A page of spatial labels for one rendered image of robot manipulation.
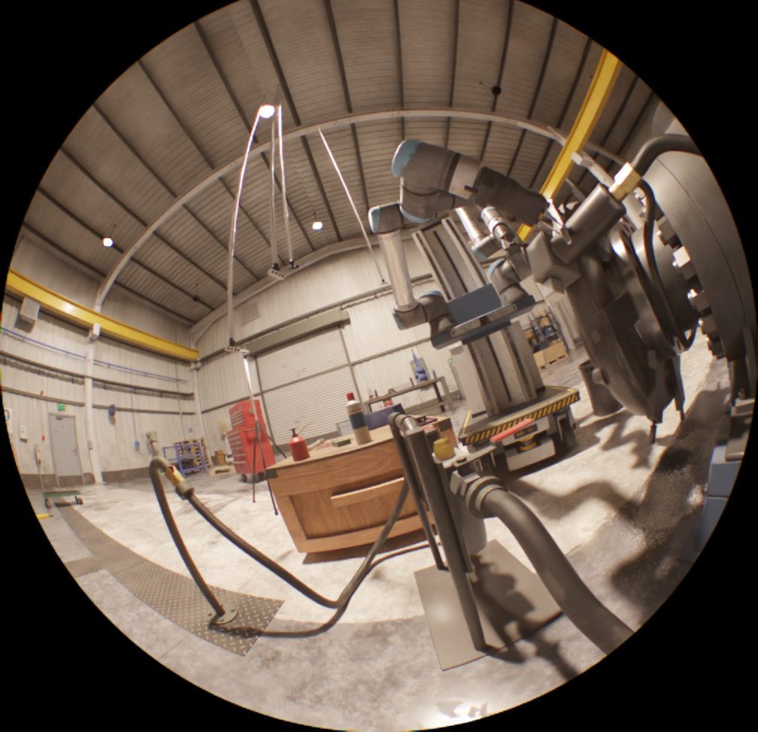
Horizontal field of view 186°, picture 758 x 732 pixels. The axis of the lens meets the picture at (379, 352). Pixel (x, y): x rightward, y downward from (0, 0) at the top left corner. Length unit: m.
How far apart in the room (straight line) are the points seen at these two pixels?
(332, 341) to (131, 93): 11.43
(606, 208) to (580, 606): 0.54
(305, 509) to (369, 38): 8.51
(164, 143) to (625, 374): 8.93
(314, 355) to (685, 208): 9.58
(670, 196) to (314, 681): 1.23
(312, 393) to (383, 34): 12.16
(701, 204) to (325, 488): 1.38
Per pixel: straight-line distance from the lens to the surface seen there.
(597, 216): 0.52
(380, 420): 1.64
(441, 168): 0.48
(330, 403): 9.06
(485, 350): 1.54
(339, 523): 1.06
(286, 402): 9.75
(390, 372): 8.81
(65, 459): 9.85
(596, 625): 0.27
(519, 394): 1.56
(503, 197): 0.49
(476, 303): 1.52
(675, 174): 0.67
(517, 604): 0.70
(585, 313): 0.62
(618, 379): 0.66
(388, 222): 1.11
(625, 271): 0.73
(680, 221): 0.63
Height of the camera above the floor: 0.59
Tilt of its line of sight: 14 degrees up
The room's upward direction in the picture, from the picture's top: 18 degrees counter-clockwise
